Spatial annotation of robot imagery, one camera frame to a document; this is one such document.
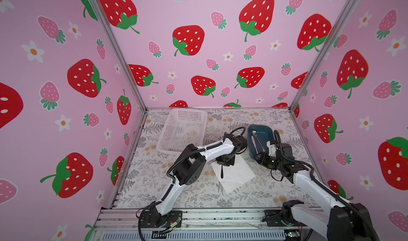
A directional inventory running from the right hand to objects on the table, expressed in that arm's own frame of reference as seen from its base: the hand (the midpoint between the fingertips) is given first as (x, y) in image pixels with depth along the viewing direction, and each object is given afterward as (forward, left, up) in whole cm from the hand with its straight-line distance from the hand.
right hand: (255, 156), depth 86 cm
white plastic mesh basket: (+22, +48, -7) cm, 53 cm away
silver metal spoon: (+22, -2, -7) cm, 23 cm away
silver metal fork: (-7, +17, -8) cm, 21 cm away
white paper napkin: (-8, +10, -9) cm, 16 cm away
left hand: (-3, +16, -7) cm, 17 cm away
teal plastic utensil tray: (+22, -9, -7) cm, 25 cm away
